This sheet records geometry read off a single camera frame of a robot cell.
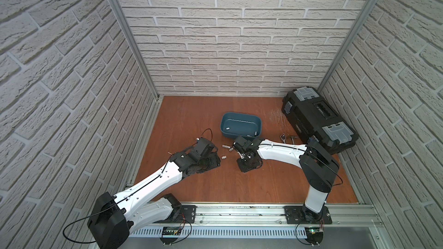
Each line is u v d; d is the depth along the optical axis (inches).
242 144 28.0
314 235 27.8
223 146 37.2
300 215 28.6
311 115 35.0
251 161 29.3
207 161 26.8
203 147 23.5
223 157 35.3
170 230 28.6
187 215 29.2
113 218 15.0
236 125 41.0
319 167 18.6
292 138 38.4
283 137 38.4
